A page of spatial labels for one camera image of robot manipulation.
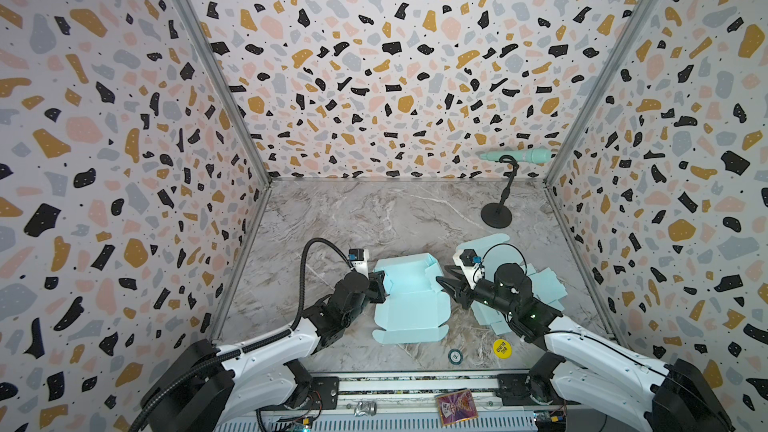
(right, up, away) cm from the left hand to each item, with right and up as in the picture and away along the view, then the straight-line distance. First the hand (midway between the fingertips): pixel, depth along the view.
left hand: (391, 270), depth 81 cm
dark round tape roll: (+17, -23, -2) cm, 28 cm away
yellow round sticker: (+30, -21, 0) cm, 37 cm away
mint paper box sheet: (+7, -10, +1) cm, 12 cm away
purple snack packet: (+16, -30, -11) cm, 36 cm away
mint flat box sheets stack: (+23, +8, -17) cm, 29 cm away
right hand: (+13, +1, -5) cm, 15 cm away
